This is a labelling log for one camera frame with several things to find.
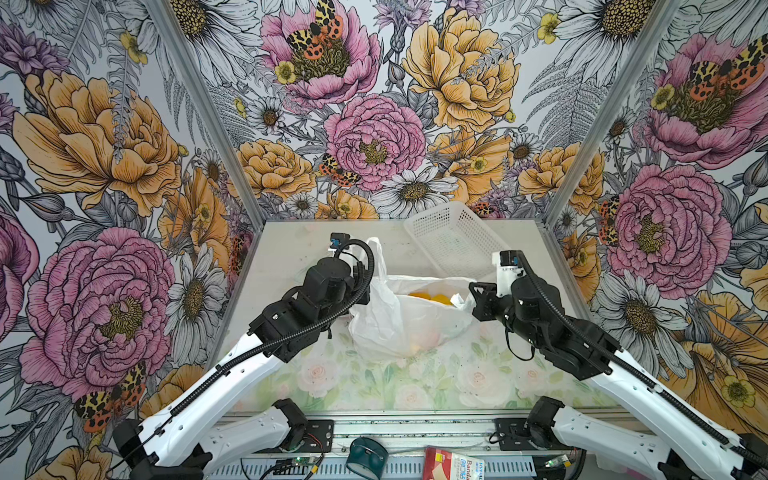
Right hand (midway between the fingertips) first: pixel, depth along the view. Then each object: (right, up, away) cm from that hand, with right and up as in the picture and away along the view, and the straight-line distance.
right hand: (469, 295), depth 69 cm
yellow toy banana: (-7, -4, +27) cm, 28 cm away
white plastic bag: (-14, -6, +8) cm, 17 cm away
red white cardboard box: (-7, -37, -2) cm, 38 cm away
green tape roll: (-23, -34, -4) cm, 41 cm away
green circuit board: (-39, -39, +2) cm, 55 cm away
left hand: (-25, +4, 0) cm, 25 cm away
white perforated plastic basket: (+7, +14, +47) cm, 49 cm away
